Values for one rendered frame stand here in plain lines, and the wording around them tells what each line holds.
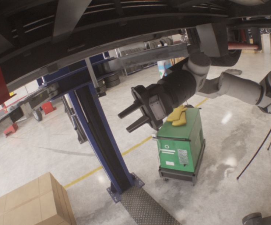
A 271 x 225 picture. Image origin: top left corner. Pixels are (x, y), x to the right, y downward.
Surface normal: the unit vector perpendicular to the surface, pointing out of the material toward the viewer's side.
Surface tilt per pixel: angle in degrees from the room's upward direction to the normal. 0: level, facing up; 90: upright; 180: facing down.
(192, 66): 100
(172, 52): 90
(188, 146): 90
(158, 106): 88
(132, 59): 90
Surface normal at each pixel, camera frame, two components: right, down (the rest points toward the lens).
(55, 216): 0.54, 0.18
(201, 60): -0.10, -0.51
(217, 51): -0.74, 0.60
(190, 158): -0.49, 0.48
